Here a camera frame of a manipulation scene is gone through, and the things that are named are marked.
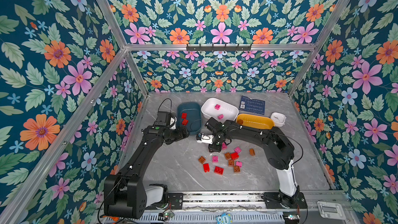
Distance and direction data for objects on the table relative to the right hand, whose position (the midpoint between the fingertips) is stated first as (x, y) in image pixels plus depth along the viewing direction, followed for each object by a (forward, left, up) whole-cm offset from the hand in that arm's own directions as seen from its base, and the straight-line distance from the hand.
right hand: (214, 143), depth 91 cm
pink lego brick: (-11, -14, -1) cm, 18 cm away
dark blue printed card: (+31, -28, -1) cm, 42 cm away
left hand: (0, +15, +11) cm, 19 cm away
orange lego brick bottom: (-14, -13, -1) cm, 19 cm away
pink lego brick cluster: (-8, -1, -4) cm, 9 cm away
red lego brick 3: (+16, +20, -2) cm, 26 cm away
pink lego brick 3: (+20, -4, +1) cm, 20 cm away
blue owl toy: (-36, -5, -1) cm, 37 cm away
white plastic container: (+28, +2, -1) cm, 28 cm away
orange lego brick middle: (-11, -10, -3) cm, 15 cm away
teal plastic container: (+22, +18, -3) cm, 29 cm away
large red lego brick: (-15, -3, -1) cm, 15 cm away
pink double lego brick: (-1, -6, -1) cm, 6 cm away
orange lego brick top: (+16, -17, 0) cm, 24 cm away
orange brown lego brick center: (-7, -8, -2) cm, 11 cm away
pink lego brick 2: (-3, -14, -1) cm, 14 cm away
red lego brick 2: (-7, -12, -1) cm, 14 cm away
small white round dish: (+19, -43, 0) cm, 47 cm away
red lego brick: (-14, +4, -2) cm, 14 cm away
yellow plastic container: (+18, -28, -2) cm, 33 cm away
